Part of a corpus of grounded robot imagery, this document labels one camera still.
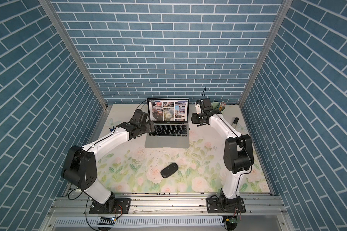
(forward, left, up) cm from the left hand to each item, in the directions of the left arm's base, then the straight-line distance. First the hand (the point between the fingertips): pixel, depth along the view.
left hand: (151, 126), depth 91 cm
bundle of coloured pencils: (+16, -47, +4) cm, 50 cm away
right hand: (+6, -28, +1) cm, 29 cm away
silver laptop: (+14, -12, -7) cm, 19 cm away
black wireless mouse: (-24, -12, -11) cm, 29 cm away
